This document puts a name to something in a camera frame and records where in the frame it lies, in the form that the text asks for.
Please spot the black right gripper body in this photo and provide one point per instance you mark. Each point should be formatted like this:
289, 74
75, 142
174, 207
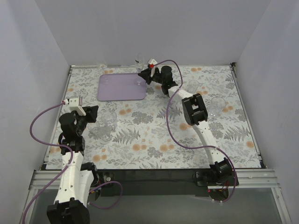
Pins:
149, 74

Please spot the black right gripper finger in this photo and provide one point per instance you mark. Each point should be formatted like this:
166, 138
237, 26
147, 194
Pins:
148, 80
145, 73

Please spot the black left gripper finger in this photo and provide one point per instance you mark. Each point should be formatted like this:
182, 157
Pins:
90, 117
91, 110

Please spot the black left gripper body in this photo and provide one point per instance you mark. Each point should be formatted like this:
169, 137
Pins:
88, 111

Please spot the tall clear champagne flute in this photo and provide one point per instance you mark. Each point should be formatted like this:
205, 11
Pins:
139, 65

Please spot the clear stemmed wine glass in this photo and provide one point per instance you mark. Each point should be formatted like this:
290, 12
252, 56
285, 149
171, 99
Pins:
101, 67

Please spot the clear ribbed tumbler glass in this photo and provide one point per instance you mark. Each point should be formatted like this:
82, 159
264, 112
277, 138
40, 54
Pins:
109, 118

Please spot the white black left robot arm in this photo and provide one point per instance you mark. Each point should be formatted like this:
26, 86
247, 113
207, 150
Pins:
70, 204

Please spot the clear tumbler glass near arm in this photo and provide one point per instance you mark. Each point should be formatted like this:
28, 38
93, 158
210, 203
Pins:
217, 104

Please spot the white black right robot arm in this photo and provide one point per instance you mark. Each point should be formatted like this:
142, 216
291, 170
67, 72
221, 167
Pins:
195, 113

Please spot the lilac plastic tray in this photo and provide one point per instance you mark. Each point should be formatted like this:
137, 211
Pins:
121, 87

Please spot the clear tumbler glass front left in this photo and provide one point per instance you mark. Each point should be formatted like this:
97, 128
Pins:
99, 130

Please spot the clear tumbler glass far right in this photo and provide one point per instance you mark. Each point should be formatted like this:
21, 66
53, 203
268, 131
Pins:
192, 86

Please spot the floral patterned table mat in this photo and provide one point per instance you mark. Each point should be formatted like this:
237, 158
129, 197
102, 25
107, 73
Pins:
141, 138

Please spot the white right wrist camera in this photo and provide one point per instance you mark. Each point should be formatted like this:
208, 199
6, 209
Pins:
152, 64

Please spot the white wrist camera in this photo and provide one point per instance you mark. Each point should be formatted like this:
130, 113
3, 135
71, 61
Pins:
152, 64
75, 104

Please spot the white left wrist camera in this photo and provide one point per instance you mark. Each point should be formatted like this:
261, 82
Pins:
75, 104

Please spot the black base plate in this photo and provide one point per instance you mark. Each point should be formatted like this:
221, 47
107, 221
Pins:
197, 187

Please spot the aluminium frame rail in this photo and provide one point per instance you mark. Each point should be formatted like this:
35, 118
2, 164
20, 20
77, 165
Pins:
247, 178

